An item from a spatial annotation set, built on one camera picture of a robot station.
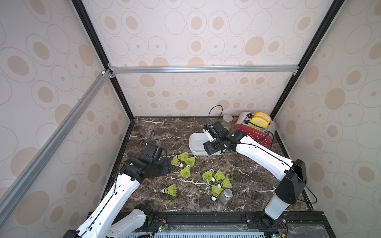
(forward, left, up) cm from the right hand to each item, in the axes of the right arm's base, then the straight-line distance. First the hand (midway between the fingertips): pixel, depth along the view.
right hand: (207, 148), depth 81 cm
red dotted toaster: (+11, -32, -1) cm, 34 cm away
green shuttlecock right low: (-14, -11, -14) cm, 23 cm away
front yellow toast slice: (+17, -31, +4) cm, 35 cm away
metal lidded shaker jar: (-23, -9, -7) cm, 26 cm away
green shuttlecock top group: (+1, +15, -13) cm, 20 cm away
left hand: (-13, +18, +2) cm, 22 cm away
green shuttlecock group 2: (0, +9, -15) cm, 17 cm away
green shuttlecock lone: (-19, +19, -13) cm, 30 cm away
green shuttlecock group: (-2, +19, -13) cm, 23 cm away
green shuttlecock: (-9, -1, -17) cm, 19 cm away
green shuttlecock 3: (-18, -5, -14) cm, 23 cm away
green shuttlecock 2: (-9, -7, -14) cm, 18 cm away
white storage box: (+15, +7, -15) cm, 23 cm away
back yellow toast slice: (+23, -35, +4) cm, 42 cm away
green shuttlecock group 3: (-7, +13, -16) cm, 22 cm away
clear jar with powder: (+25, -14, -4) cm, 29 cm away
